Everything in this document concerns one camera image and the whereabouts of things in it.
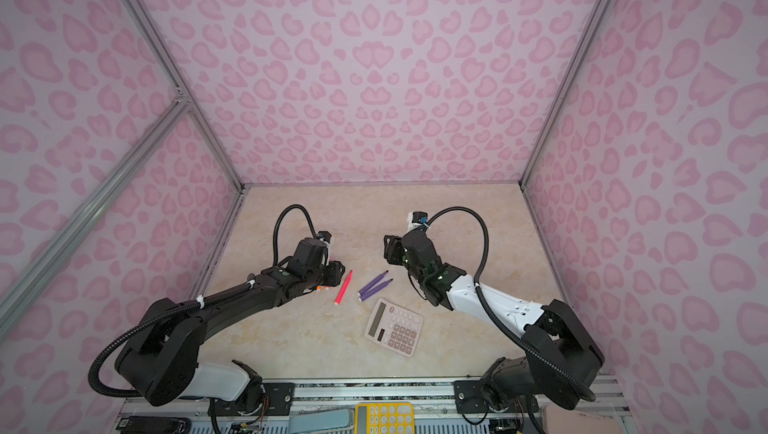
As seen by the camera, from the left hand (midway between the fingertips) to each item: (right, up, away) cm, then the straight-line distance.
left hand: (341, 263), depth 89 cm
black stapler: (-38, -33, -21) cm, 55 cm away
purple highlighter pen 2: (+10, -9, +3) cm, 14 cm away
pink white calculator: (+16, -17, -5) cm, 24 cm away
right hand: (+15, +9, -7) cm, 18 cm away
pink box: (+54, -32, -20) cm, 66 cm away
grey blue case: (-4, -33, -20) cm, 38 cm away
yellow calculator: (+13, -32, -19) cm, 40 cm away
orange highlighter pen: (-3, -3, -14) cm, 15 cm away
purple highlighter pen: (+8, -7, +4) cm, 11 cm away
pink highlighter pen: (0, -8, +3) cm, 9 cm away
